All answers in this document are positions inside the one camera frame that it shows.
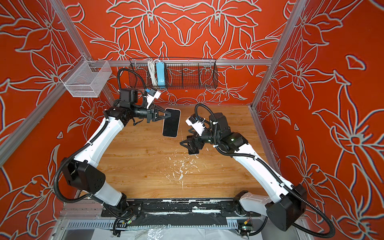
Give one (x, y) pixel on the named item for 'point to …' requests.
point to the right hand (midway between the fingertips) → (184, 136)
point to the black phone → (171, 125)
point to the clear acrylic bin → (86, 78)
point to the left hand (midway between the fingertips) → (168, 114)
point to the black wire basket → (180, 74)
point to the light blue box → (160, 74)
